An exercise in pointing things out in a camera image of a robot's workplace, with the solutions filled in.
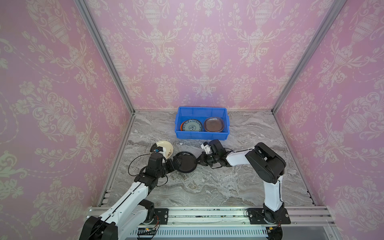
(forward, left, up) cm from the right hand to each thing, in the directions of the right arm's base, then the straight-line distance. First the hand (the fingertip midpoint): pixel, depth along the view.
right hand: (194, 161), depth 92 cm
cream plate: (+11, +17, 0) cm, 20 cm away
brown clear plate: (+29, -16, 0) cm, 33 cm away
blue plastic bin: (+40, -7, 0) cm, 41 cm away
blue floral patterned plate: (+28, 0, +1) cm, 29 cm away
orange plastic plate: (+27, +8, +2) cm, 28 cm away
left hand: (-3, +9, +7) cm, 12 cm away
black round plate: (+1, +4, 0) cm, 4 cm away
